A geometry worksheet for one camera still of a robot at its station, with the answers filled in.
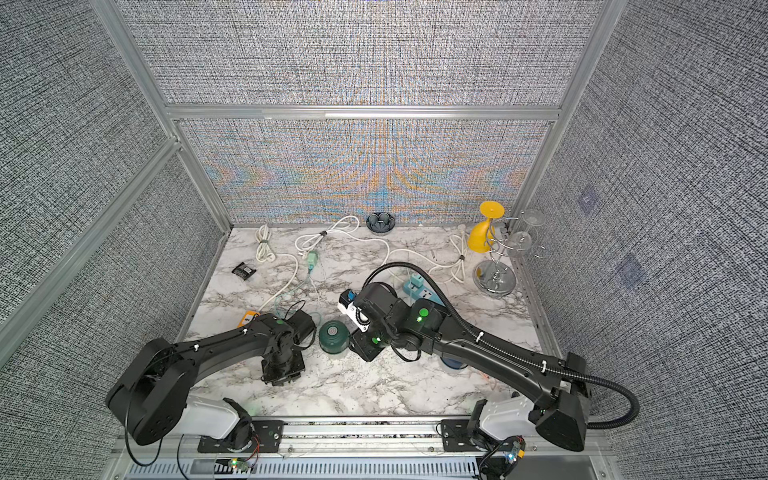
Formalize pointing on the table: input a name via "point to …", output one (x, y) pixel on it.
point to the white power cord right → (456, 268)
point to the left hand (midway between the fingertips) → (298, 380)
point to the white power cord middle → (344, 226)
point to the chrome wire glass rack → (494, 277)
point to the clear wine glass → (519, 242)
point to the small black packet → (243, 271)
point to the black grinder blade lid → (380, 222)
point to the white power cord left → (265, 254)
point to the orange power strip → (248, 317)
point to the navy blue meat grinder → (453, 363)
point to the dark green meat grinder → (334, 337)
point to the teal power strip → (417, 289)
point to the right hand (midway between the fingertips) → (354, 335)
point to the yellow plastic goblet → (481, 235)
